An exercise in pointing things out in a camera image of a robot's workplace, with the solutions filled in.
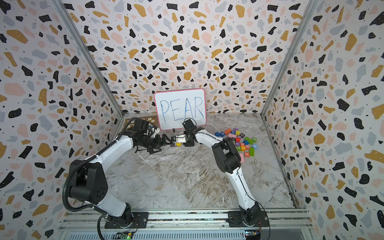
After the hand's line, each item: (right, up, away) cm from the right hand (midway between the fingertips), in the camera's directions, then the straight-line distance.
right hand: (186, 138), depth 105 cm
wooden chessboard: (-27, +14, +10) cm, 32 cm away
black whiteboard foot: (-10, +6, +5) cm, 12 cm away
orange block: (+30, +4, +5) cm, 31 cm away
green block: (+46, -2, +1) cm, 46 cm away
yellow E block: (-5, -4, -2) cm, 7 cm away
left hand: (-8, -2, -19) cm, 21 cm away
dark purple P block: (-9, -4, -4) cm, 10 cm away
